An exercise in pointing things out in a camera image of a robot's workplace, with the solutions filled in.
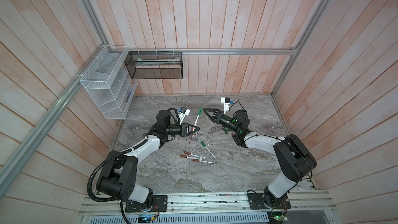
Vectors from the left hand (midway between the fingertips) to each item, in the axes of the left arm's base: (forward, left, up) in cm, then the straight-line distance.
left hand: (197, 131), depth 79 cm
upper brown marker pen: (-4, +5, -18) cm, 20 cm away
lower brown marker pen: (-9, -1, -17) cm, 20 cm away
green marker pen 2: (0, -5, -18) cm, 18 cm away
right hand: (+7, -3, +7) cm, 11 cm away
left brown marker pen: (-6, +9, -19) cm, 22 cm away
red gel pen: (+4, +12, -18) cm, 22 cm away
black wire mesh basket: (+46, +28, +8) cm, 55 cm away
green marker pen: (+7, -1, +7) cm, 10 cm away
